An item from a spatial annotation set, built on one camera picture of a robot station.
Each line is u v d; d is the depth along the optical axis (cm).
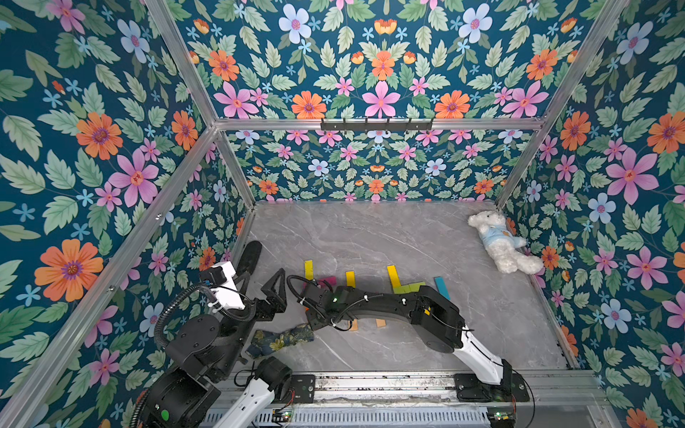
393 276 96
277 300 49
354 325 84
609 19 69
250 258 99
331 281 96
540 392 73
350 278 96
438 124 173
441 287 95
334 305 64
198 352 36
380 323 84
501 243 95
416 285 95
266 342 80
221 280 45
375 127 93
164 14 69
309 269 98
